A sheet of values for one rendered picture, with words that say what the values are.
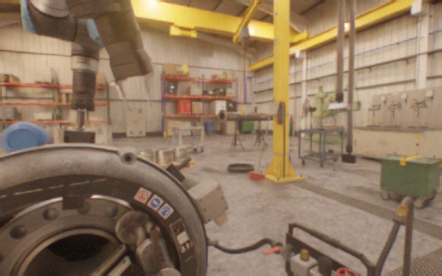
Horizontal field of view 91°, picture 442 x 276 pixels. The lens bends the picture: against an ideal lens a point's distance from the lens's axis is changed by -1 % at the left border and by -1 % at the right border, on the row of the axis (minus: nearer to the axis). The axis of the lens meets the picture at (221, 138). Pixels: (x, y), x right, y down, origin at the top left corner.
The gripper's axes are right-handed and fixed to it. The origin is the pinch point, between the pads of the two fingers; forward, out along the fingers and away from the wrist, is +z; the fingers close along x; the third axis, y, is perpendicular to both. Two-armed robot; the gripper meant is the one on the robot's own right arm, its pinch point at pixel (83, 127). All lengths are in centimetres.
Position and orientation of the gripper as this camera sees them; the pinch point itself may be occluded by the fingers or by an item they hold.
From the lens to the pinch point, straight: 98.1
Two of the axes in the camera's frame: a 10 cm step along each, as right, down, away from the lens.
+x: 9.0, 0.4, 4.3
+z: -0.6, 10.0, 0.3
